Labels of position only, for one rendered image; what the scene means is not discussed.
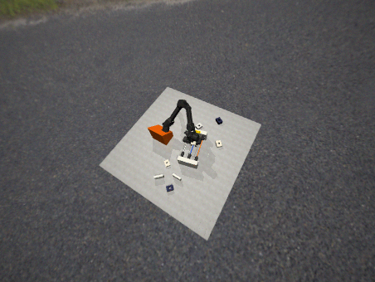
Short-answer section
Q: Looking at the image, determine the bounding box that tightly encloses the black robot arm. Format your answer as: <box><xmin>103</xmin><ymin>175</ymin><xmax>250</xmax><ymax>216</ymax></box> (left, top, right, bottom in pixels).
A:
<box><xmin>161</xmin><ymin>100</ymin><xmax>200</xmax><ymax>142</ymax></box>

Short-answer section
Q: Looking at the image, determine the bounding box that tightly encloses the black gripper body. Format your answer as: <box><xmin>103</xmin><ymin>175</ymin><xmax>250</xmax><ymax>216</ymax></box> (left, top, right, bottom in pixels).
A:
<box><xmin>183</xmin><ymin>136</ymin><xmax>202</xmax><ymax>144</ymax></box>

